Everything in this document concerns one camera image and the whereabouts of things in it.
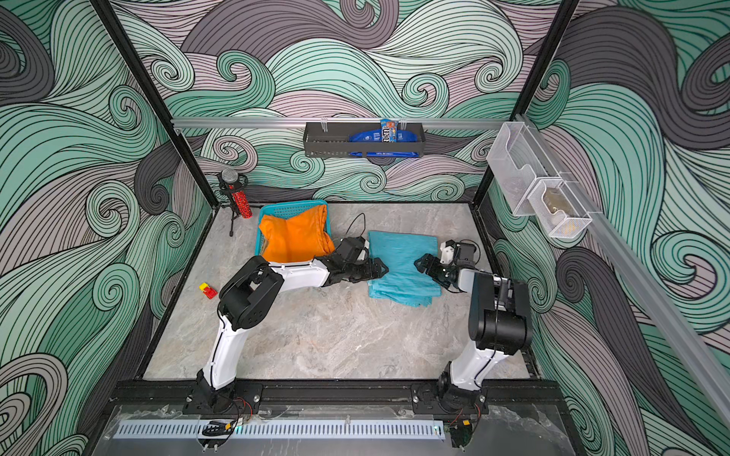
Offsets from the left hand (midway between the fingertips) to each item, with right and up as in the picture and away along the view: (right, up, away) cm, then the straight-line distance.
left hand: (383, 269), depth 94 cm
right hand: (+16, 0, +3) cm, 16 cm away
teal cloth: (+6, -4, -1) cm, 8 cm away
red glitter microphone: (-52, +31, -2) cm, 60 cm away
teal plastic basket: (-37, +21, +13) cm, 44 cm away
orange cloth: (-30, +10, +4) cm, 32 cm away
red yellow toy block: (-59, -7, -2) cm, 59 cm away
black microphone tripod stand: (-58, +21, +16) cm, 64 cm away
